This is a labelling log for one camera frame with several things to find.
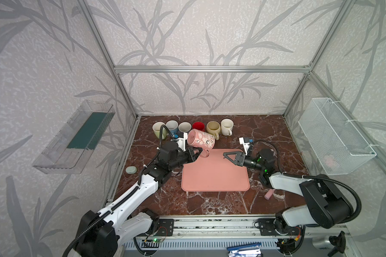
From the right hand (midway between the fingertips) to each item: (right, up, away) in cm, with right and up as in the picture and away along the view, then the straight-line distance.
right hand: (224, 156), depth 78 cm
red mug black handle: (-14, +16, +27) cm, 34 cm away
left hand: (-10, +3, -3) cm, 11 cm away
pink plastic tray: (-3, -12, +14) cm, 19 cm away
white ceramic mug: (+6, +16, +29) cm, 33 cm away
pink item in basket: (+49, -2, -4) cm, 49 cm away
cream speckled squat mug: (-4, +14, +28) cm, 31 cm away
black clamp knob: (+40, -28, -20) cm, 52 cm away
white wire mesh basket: (+44, +8, -14) cm, 47 cm away
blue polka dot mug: (-31, +15, +27) cm, 44 cm away
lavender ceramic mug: (-23, +15, +30) cm, 40 cm away
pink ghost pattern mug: (-12, +9, -6) cm, 16 cm away
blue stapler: (+11, -39, -9) cm, 42 cm away
